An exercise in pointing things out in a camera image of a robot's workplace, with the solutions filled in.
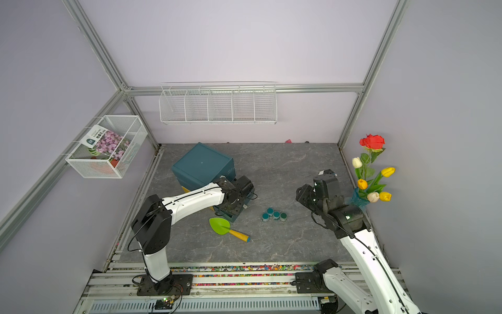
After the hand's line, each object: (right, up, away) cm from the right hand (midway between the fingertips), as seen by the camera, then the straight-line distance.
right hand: (299, 190), depth 72 cm
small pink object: (+4, +24, +52) cm, 57 cm away
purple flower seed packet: (-74, +18, +2) cm, 76 cm away
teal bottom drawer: (-26, -11, +8) cm, 29 cm away
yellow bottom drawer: (-50, -3, +20) cm, 54 cm away
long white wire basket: (-36, +42, +30) cm, 63 cm away
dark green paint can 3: (-7, -14, +17) cm, 23 cm away
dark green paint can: (-10, -13, +19) cm, 25 cm away
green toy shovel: (-32, -19, +17) cm, 40 cm away
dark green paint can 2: (-12, -15, +17) cm, 26 cm away
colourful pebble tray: (-22, -35, +5) cm, 41 cm away
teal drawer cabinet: (-40, +9, +11) cm, 42 cm away
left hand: (-27, -10, +15) cm, 33 cm away
